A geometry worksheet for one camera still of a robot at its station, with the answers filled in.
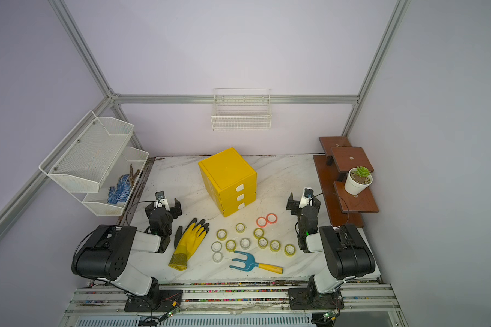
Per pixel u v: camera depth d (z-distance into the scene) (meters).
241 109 0.95
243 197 0.90
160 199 0.78
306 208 0.72
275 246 0.87
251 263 0.82
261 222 0.94
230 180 0.83
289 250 0.86
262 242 0.88
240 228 0.93
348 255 0.46
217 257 0.84
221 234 0.91
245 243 0.87
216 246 0.87
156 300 0.67
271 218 0.96
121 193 0.88
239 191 0.84
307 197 0.77
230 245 0.87
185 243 0.86
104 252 0.46
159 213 0.73
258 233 0.90
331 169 1.15
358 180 0.80
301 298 0.73
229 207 0.96
